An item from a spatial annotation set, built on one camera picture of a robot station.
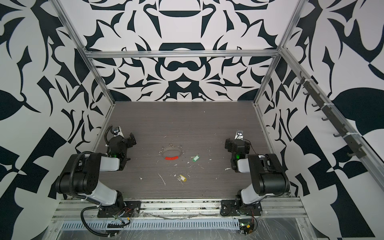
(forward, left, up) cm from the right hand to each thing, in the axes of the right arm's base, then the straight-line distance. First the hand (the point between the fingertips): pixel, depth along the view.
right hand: (239, 138), depth 94 cm
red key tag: (-10, +43, -5) cm, 44 cm away
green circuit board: (-44, +4, -6) cm, 44 cm away
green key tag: (-10, +27, -5) cm, 29 cm away
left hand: (+2, +71, +5) cm, 71 cm away
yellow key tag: (-22, +34, -5) cm, 41 cm away
